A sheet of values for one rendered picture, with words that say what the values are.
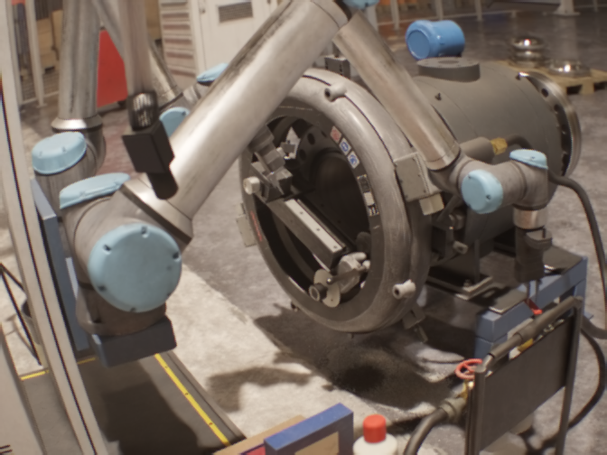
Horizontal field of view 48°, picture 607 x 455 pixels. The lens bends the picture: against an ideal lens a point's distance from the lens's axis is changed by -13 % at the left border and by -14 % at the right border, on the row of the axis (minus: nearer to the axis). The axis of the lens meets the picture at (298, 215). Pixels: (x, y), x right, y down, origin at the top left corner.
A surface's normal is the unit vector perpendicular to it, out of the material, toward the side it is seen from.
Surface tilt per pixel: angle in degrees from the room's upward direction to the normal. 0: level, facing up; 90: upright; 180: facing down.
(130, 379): 0
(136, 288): 93
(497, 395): 90
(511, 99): 44
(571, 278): 90
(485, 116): 50
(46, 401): 0
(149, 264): 93
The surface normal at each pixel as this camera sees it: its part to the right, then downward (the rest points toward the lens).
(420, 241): 0.58, 0.24
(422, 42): -0.80, 0.29
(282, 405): -0.11, -0.93
